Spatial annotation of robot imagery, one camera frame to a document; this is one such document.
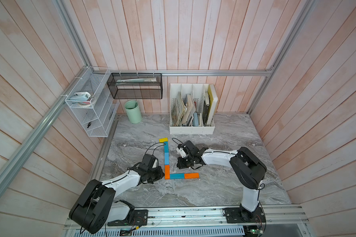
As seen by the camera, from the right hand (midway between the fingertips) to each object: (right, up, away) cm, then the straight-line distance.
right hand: (176, 165), depth 92 cm
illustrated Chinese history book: (+2, +36, +9) cm, 37 cm away
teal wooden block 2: (0, -6, -3) cm, 7 cm away
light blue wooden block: (-6, +4, +2) cm, 8 cm away
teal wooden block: (-7, +10, +9) cm, 15 cm away
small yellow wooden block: (-10, +15, +12) cm, 22 cm away
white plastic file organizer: (+8, +41, +9) cm, 43 cm away
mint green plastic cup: (-32, +38, +12) cm, 50 cm away
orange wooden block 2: (+9, -5, -5) cm, 12 cm away
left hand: (-8, -6, -5) cm, 11 cm away
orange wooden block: (-6, -3, -4) cm, 8 cm away
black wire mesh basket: (-29, +54, +13) cm, 63 cm away
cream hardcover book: (+23, +40, +1) cm, 47 cm away
